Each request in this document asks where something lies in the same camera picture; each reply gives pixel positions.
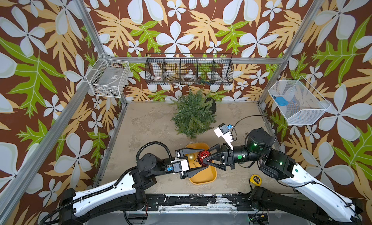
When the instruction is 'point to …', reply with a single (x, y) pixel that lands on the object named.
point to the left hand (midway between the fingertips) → (203, 154)
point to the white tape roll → (189, 77)
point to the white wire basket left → (108, 77)
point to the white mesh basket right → (299, 102)
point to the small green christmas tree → (193, 115)
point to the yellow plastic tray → (207, 177)
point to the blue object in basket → (281, 101)
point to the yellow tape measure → (256, 180)
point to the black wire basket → (189, 69)
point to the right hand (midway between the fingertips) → (204, 160)
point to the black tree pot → (213, 105)
